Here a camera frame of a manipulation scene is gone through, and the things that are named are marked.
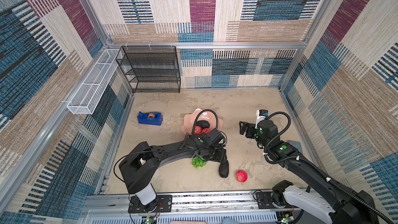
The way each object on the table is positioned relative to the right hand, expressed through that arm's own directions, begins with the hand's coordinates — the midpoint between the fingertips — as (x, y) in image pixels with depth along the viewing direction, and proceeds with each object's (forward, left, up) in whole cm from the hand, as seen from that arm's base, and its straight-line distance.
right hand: (247, 125), depth 82 cm
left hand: (-13, +13, -9) cm, 20 cm away
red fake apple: (-21, +5, -12) cm, 25 cm away
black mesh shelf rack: (+47, +58, +2) cm, 75 cm away
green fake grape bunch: (-13, +26, -12) cm, 32 cm away
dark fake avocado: (-18, +13, -11) cm, 25 cm away
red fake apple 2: (+5, +26, -11) cm, 29 cm away
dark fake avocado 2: (+8, +23, -10) cm, 26 cm away
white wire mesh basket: (+5, +75, +19) cm, 78 cm away
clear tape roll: (+15, +55, -8) cm, 57 cm away
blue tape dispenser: (+13, +53, -10) cm, 56 cm away
